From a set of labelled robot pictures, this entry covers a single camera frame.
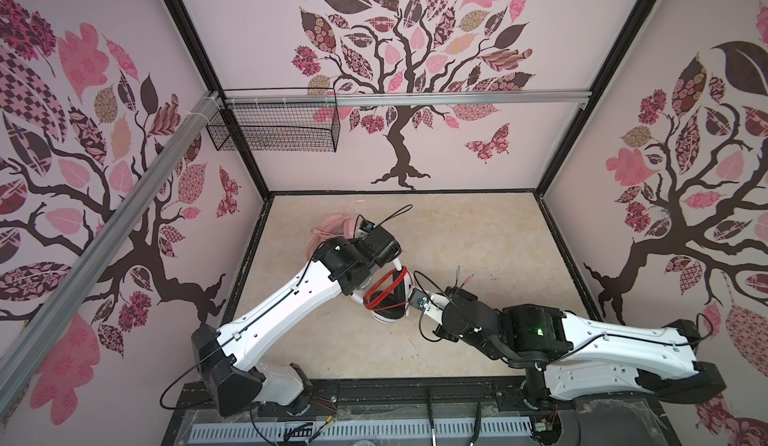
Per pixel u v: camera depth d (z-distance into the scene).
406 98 0.93
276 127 1.22
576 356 0.41
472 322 0.41
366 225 0.63
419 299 0.51
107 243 0.53
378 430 0.70
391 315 0.72
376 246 0.54
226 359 0.38
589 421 0.71
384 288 0.72
